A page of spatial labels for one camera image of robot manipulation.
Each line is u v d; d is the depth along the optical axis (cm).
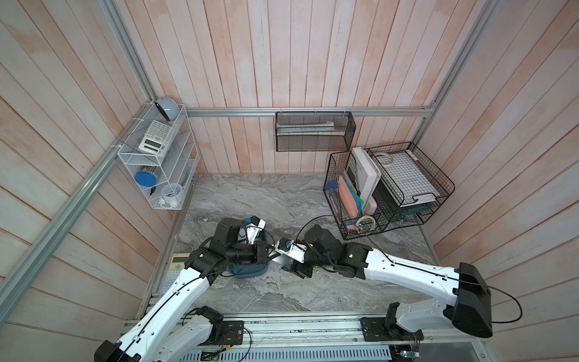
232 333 73
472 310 39
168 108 81
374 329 73
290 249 61
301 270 63
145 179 76
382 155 101
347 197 102
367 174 85
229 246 58
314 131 88
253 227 67
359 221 94
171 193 90
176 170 82
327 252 56
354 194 95
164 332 43
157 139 77
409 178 91
